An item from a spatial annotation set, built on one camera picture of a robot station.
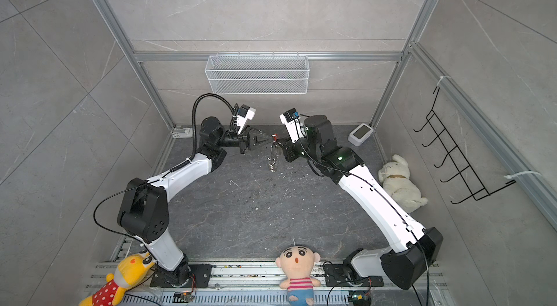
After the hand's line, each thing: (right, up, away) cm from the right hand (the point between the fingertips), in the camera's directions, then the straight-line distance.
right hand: (282, 139), depth 70 cm
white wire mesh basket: (-6, +31, +30) cm, 44 cm away
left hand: (-2, 0, -1) cm, 3 cm away
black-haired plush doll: (+5, -41, -1) cm, 41 cm away
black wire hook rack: (+56, -11, -5) cm, 57 cm away
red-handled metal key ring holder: (-3, -4, +2) cm, 5 cm away
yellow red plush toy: (-49, -43, -1) cm, 65 cm away
